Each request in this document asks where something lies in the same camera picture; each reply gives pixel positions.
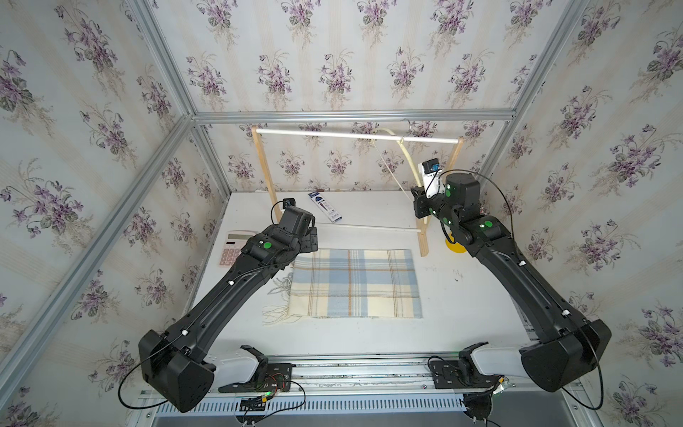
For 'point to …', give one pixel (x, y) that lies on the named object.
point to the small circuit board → (256, 404)
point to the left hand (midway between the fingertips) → (304, 237)
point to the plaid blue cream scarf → (348, 283)
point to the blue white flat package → (319, 200)
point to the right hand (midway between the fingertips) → (418, 187)
